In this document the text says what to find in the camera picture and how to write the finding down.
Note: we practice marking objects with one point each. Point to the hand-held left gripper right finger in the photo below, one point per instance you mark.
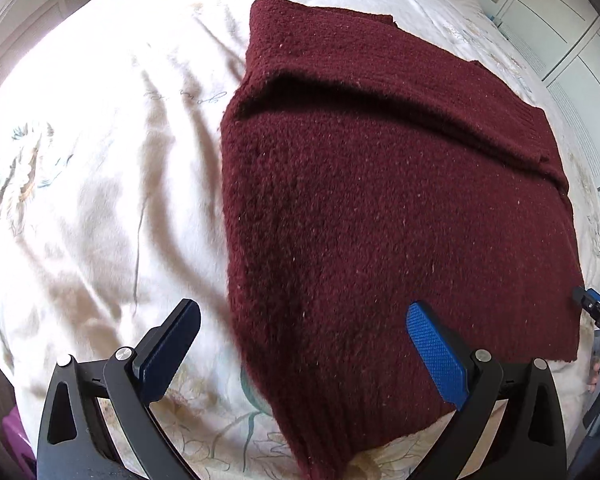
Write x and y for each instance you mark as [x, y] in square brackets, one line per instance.
[437, 355]

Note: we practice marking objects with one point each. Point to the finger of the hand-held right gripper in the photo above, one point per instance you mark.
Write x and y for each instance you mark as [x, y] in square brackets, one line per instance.
[592, 302]

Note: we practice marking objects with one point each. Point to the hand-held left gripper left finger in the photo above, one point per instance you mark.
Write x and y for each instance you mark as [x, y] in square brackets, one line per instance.
[172, 355]

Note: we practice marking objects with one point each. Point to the dark red knitted sweater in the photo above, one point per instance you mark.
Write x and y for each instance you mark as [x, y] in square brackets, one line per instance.
[380, 210]

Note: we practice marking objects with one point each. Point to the person's right hand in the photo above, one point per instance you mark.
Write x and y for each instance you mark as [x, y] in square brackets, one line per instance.
[593, 375]

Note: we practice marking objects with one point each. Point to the purple plastic container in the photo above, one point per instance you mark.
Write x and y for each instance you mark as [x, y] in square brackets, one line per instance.
[17, 435]

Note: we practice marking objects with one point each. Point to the white floral bed duvet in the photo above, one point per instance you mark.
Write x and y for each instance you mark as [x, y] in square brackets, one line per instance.
[105, 185]

